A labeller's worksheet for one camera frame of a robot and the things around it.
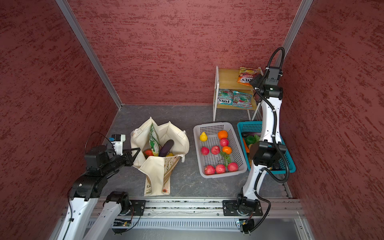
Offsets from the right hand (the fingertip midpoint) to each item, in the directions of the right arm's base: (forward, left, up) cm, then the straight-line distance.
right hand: (254, 83), depth 81 cm
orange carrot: (-22, +1, -34) cm, 41 cm away
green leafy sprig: (-27, +14, -37) cm, 48 cm away
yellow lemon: (-27, +49, -30) cm, 64 cm away
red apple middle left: (-24, +28, -32) cm, 49 cm away
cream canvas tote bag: (-41, +52, -18) cm, 68 cm away
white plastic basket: (-9, +23, -30) cm, 39 cm away
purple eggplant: (-25, +51, -26) cm, 62 cm away
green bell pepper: (-17, -2, -32) cm, 36 cm away
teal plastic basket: (-8, -8, -31) cm, 33 cm away
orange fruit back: (-13, +16, -31) cm, 37 cm away
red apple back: (-19, +15, -32) cm, 40 cm away
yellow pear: (-14, +28, -33) cm, 45 cm away
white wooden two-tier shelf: (+11, +13, -5) cm, 18 cm away
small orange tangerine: (-24, +14, -31) cm, 42 cm away
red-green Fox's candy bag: (+5, +1, -17) cm, 18 cm away
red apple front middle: (-36, +20, -31) cm, 52 cm away
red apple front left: (-37, +26, -31) cm, 55 cm away
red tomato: (-29, +59, -22) cm, 70 cm away
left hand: (-33, +61, -15) cm, 71 cm away
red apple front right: (-35, +13, -32) cm, 49 cm away
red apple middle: (-24, +22, -32) cm, 45 cm away
